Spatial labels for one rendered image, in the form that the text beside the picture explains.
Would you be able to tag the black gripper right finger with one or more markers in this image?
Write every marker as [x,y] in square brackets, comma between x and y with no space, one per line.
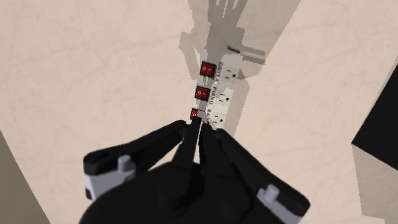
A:
[232,200]

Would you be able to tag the white power strip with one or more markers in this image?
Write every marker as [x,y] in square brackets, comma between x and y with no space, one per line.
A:
[216,81]

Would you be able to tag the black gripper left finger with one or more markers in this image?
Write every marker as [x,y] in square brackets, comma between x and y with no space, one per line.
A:
[107,168]

